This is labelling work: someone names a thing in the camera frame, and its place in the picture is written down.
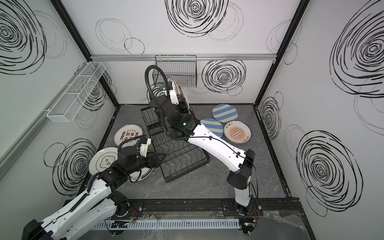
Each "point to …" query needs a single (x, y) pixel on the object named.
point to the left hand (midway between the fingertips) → (161, 155)
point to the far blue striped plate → (224, 113)
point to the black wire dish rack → (182, 156)
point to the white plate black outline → (102, 158)
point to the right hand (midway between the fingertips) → (181, 95)
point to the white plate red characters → (125, 132)
